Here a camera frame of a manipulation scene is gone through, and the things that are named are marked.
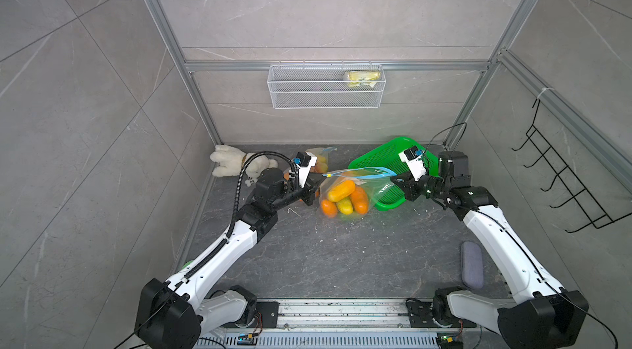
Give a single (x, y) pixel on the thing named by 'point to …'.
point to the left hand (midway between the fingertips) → (325, 171)
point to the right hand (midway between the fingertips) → (396, 176)
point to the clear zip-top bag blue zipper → (325, 151)
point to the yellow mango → (322, 165)
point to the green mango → (346, 206)
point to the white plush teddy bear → (229, 162)
